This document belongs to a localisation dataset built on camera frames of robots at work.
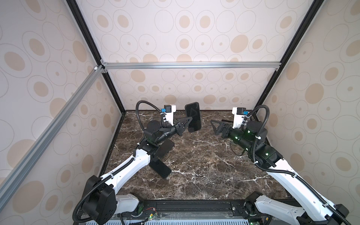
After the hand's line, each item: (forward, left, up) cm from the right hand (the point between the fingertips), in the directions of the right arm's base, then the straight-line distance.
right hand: (217, 121), depth 66 cm
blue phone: (+14, +10, -6) cm, 18 cm away
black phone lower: (-8, +31, -35) cm, 48 cm away
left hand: (-1, +11, +2) cm, 11 cm away
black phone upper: (+6, +30, -36) cm, 47 cm away
